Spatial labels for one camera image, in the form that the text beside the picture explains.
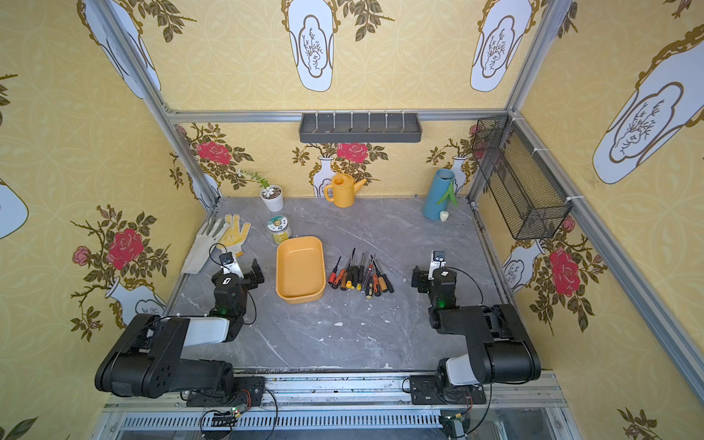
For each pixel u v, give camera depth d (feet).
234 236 3.57
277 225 3.33
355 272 3.11
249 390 2.41
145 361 1.43
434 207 3.52
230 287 2.28
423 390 2.40
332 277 3.12
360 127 3.03
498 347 1.48
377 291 3.00
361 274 3.09
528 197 2.43
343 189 3.70
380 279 3.11
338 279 3.10
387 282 3.07
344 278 3.09
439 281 2.33
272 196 3.47
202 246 3.55
